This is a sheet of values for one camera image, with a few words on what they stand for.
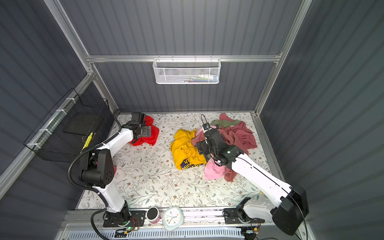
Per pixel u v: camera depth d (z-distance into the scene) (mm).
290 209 383
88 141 719
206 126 667
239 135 982
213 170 888
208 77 905
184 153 895
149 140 991
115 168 588
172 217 716
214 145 571
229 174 866
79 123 775
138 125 757
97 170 494
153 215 707
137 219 723
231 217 732
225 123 1107
